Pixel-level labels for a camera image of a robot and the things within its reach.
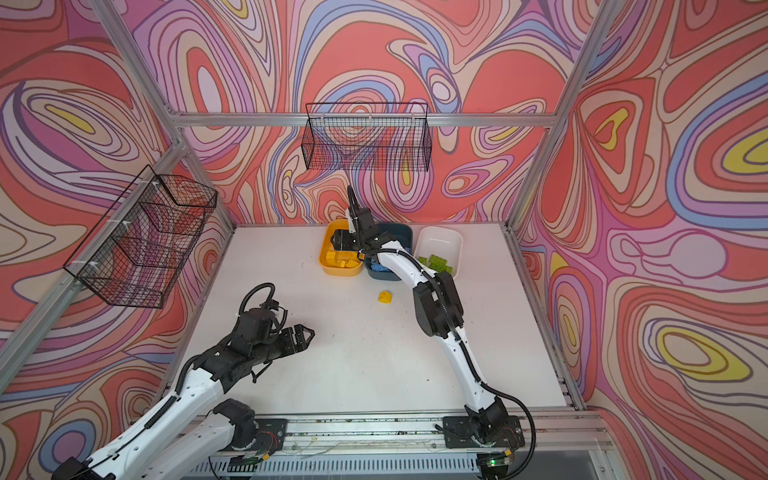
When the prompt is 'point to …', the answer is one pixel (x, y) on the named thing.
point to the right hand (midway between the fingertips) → (342, 243)
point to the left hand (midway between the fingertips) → (308, 335)
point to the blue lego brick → (376, 266)
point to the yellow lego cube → (385, 297)
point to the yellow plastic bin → (325, 244)
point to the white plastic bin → (443, 242)
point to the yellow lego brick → (343, 259)
